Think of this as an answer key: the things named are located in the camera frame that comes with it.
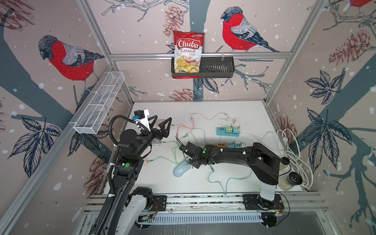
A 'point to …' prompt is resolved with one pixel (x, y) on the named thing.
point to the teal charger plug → (232, 145)
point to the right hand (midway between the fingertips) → (193, 157)
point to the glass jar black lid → (288, 182)
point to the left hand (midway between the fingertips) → (166, 115)
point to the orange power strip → (222, 145)
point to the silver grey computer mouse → (155, 142)
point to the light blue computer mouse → (181, 168)
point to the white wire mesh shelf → (92, 116)
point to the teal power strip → (228, 131)
